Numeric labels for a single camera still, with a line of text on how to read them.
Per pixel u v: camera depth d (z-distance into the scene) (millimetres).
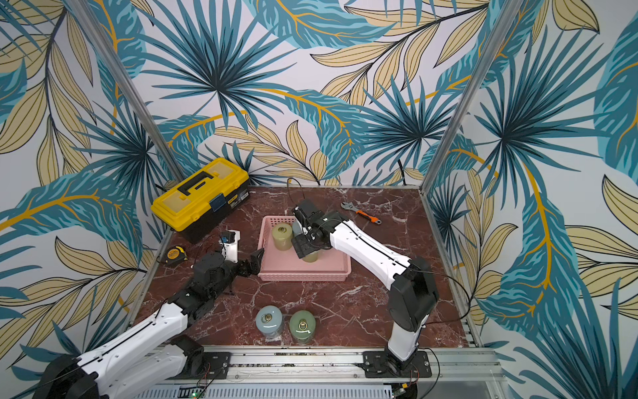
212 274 597
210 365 720
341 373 733
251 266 730
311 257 759
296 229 961
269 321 733
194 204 904
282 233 925
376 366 735
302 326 724
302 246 738
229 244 681
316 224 585
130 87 837
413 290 446
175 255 927
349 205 1132
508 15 689
